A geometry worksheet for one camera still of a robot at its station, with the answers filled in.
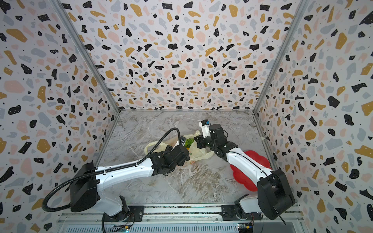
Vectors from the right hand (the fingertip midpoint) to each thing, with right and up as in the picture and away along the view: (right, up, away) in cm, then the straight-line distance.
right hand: (194, 138), depth 82 cm
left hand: (-8, -7, -1) cm, 10 cm away
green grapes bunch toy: (-3, -2, -1) cm, 4 cm away
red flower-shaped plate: (+31, -26, +1) cm, 40 cm away
